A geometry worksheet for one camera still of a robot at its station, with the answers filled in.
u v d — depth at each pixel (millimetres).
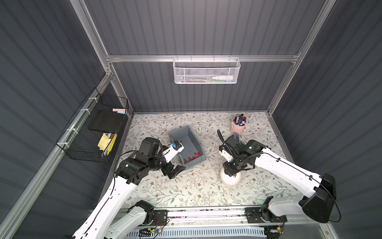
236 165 621
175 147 578
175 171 598
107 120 783
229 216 753
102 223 384
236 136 1018
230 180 798
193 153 979
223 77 873
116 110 844
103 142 678
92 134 722
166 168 597
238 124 991
